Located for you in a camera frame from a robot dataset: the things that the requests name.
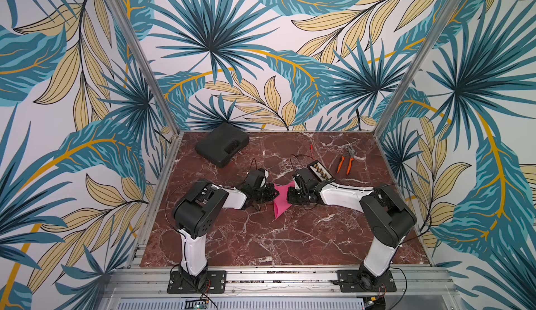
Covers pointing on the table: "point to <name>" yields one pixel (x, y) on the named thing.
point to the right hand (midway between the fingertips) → (287, 197)
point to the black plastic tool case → (222, 144)
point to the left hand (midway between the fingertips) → (279, 194)
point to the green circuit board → (197, 304)
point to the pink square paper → (280, 202)
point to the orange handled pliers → (351, 153)
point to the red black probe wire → (311, 148)
